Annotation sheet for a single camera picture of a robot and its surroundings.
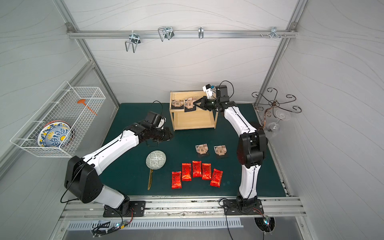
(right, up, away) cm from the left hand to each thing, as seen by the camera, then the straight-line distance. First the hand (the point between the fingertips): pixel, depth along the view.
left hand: (173, 136), depth 82 cm
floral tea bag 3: (+17, -10, +13) cm, 23 cm away
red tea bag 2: (+8, -21, +2) cm, 22 cm away
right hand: (+12, +20, +4) cm, 23 cm away
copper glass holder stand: (+54, +18, -4) cm, 57 cm away
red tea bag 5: (+24, -23, -1) cm, 34 cm away
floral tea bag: (+1, +20, +10) cm, 22 cm away
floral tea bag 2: (+8, +20, +6) cm, 22 cm away
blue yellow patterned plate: (-46, +4, -20) cm, 51 cm away
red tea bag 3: (+14, -19, +2) cm, 23 cm away
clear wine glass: (+54, +12, -12) cm, 57 cm away
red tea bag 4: (+19, -20, +2) cm, 28 cm away
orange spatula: (-48, +19, -4) cm, 51 cm away
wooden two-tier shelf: (+17, +9, +26) cm, 32 cm away
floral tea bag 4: (+29, -11, +13) cm, 34 cm away
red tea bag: (+2, -24, -2) cm, 25 cm away
